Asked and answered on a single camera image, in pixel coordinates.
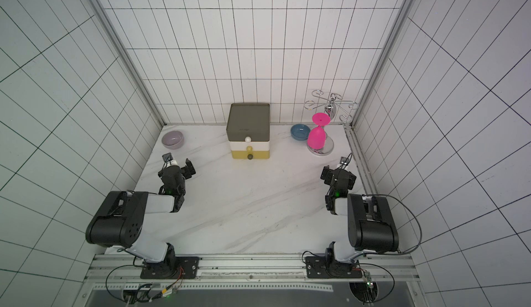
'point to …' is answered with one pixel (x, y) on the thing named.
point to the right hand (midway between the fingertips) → (332, 165)
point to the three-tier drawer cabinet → (248, 131)
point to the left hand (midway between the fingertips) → (179, 164)
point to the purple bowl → (173, 140)
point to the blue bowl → (300, 132)
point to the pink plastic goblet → (317, 136)
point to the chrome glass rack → (332, 105)
